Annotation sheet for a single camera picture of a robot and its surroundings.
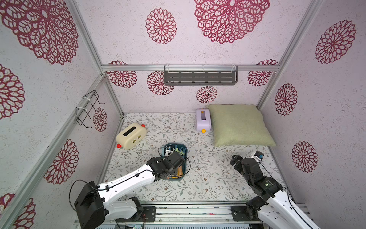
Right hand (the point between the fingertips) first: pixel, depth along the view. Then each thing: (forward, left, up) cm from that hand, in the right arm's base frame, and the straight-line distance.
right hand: (236, 159), depth 80 cm
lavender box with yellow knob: (+33, +16, -3) cm, 37 cm away
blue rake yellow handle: (+8, +31, -7) cm, 33 cm away
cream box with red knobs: (+16, +66, -1) cm, 68 cm away
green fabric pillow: (+25, -6, +1) cm, 25 cm away
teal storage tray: (-6, +33, -7) cm, 34 cm away
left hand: (-4, +37, -1) cm, 38 cm away
